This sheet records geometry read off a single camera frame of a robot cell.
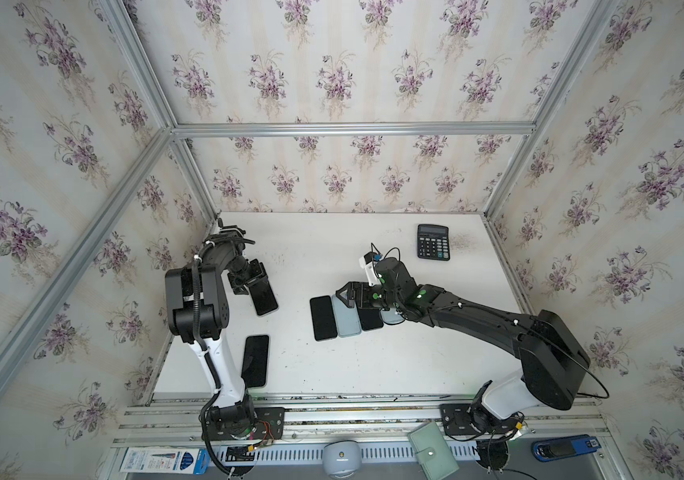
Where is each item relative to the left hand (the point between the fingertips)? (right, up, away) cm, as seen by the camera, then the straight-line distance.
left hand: (257, 282), depth 96 cm
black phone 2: (+4, -20, -14) cm, 25 cm away
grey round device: (+28, -32, -35) cm, 55 cm away
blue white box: (-7, -37, -29) cm, 48 cm away
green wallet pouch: (+50, -36, -27) cm, 67 cm away
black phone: (+3, -4, -2) cm, 6 cm away
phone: (+22, -10, -5) cm, 25 cm away
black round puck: (+65, -38, -25) cm, 80 cm away
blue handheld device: (+79, -33, -30) cm, 91 cm away
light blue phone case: (+30, -10, -6) cm, 32 cm away
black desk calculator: (+62, +13, +12) cm, 64 cm away
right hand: (+28, -2, -16) cm, 32 cm away
